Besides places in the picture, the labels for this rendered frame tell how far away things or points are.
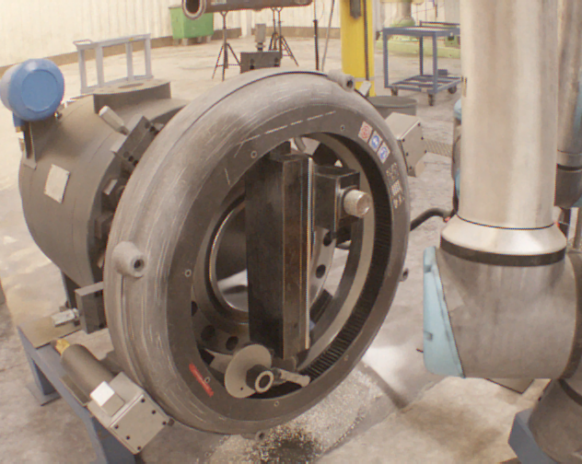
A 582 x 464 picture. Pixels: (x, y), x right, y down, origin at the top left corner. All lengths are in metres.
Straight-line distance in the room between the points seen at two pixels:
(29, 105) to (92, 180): 0.35
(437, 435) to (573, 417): 0.92
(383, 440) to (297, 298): 0.64
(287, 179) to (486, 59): 0.50
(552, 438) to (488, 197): 0.33
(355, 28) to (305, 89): 3.67
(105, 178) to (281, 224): 0.41
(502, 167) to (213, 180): 0.48
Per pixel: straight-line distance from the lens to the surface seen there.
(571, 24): 0.77
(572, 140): 0.85
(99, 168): 1.22
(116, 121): 0.93
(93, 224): 1.22
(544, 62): 0.59
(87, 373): 1.13
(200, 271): 1.09
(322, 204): 1.01
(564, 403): 0.73
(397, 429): 1.61
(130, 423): 1.01
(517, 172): 0.57
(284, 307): 1.05
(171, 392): 0.99
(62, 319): 0.97
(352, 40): 4.68
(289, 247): 1.01
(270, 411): 1.18
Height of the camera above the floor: 1.10
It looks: 23 degrees down
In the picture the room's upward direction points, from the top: 2 degrees counter-clockwise
